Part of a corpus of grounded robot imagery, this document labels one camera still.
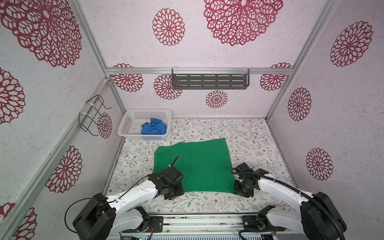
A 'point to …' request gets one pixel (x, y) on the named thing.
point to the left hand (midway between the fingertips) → (182, 195)
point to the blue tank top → (155, 126)
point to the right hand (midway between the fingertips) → (234, 191)
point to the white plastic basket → (131, 126)
